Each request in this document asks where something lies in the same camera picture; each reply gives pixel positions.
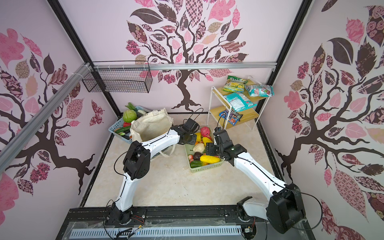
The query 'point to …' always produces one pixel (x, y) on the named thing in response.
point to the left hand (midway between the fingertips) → (191, 140)
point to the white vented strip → (124, 234)
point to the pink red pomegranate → (205, 131)
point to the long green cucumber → (123, 129)
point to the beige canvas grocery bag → (151, 126)
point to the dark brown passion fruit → (196, 156)
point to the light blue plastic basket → (119, 126)
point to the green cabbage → (130, 114)
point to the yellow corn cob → (208, 159)
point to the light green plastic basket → (197, 165)
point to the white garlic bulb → (199, 147)
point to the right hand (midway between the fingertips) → (211, 145)
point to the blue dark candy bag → (233, 117)
